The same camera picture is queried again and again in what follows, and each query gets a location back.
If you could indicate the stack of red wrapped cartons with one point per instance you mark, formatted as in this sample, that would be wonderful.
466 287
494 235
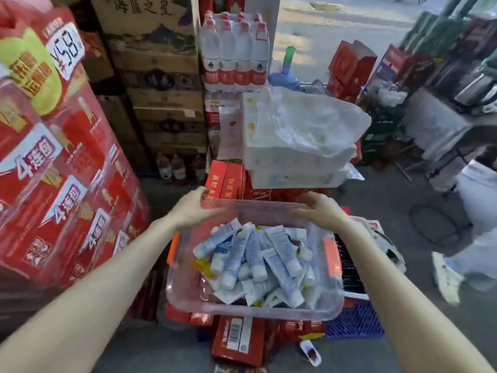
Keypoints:
58 170

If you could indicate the red gift box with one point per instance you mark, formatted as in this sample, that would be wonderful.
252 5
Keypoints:
353 62
341 91

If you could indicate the person's right forearm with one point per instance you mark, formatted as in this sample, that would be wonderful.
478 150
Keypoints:
396 306

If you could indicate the pile of cream tubes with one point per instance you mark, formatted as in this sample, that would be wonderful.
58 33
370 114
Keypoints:
252 260

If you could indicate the grey cloth covered table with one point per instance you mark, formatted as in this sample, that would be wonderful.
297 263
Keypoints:
435 124

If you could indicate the red drink carton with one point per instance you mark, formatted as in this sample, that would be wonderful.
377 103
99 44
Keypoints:
215 176
299 330
233 180
182 316

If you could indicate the silver metal pot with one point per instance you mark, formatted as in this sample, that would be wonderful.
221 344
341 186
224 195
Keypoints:
473 89

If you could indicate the black slotted crate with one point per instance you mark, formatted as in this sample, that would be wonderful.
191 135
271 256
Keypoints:
349 268

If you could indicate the person's left hand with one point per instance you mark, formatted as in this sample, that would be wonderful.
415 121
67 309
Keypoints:
190 209

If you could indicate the small white packet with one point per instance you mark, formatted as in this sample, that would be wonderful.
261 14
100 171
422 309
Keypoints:
310 353

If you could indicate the stack of green crates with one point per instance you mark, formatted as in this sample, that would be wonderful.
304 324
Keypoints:
382 132

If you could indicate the dark red printed carton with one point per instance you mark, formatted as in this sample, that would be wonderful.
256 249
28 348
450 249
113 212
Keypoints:
404 66

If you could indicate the white printed packaging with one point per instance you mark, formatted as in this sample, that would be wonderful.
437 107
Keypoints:
384 244

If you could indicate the shrink-wrapped water bottle pack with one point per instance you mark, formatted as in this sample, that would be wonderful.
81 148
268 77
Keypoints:
233 54

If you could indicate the blue plastic crate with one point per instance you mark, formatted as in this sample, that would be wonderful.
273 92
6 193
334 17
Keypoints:
355 322

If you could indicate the person's left forearm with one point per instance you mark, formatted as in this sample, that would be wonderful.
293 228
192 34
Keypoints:
97 299

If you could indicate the clear wrapped pink goods pack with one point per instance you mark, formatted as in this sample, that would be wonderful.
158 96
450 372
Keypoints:
225 128

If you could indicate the stack of brown cardboard boxes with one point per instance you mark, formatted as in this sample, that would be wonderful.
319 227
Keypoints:
155 93

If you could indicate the white plastic bag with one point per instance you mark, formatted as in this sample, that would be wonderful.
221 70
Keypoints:
310 120

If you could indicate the brown drink bottle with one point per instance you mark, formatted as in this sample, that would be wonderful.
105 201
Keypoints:
179 168
199 170
164 168

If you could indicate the person's right hand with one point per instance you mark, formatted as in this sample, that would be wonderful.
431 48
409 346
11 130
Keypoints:
326 213

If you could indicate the stack of green drink packs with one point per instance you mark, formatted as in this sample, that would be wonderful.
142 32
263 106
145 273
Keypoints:
438 27

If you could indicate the crumpled clear plastic bag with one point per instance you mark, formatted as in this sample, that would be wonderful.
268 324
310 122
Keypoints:
388 93

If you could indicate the blue water jug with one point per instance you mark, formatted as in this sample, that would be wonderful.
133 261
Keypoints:
283 79

